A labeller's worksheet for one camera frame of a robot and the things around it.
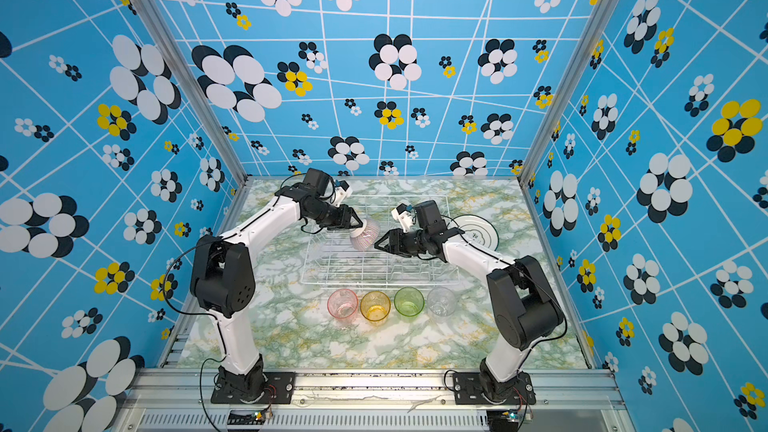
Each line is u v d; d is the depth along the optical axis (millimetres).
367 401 723
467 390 726
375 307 865
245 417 719
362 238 887
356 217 866
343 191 861
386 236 813
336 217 817
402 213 825
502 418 705
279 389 737
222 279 505
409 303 864
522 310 461
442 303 880
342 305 866
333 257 971
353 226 845
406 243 787
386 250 808
